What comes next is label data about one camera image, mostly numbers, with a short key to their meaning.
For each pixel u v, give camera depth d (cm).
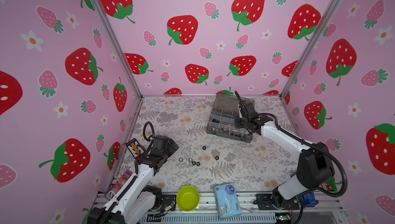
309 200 69
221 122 105
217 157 89
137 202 57
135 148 91
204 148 93
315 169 44
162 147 66
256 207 73
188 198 76
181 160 88
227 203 68
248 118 67
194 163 87
